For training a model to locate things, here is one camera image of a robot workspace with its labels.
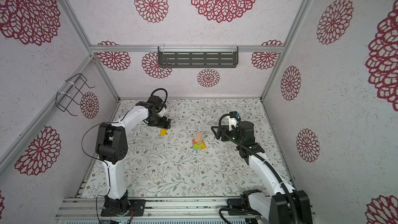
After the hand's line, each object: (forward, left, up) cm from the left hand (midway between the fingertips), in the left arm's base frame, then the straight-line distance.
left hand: (162, 128), depth 97 cm
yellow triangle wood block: (0, 0, -4) cm, 4 cm away
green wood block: (-11, -22, -4) cm, 25 cm away
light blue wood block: (-13, -20, -5) cm, 24 cm away
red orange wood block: (-8, -20, -4) cm, 22 cm away
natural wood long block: (-10, -23, +4) cm, 25 cm away
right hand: (-9, -32, +15) cm, 37 cm away
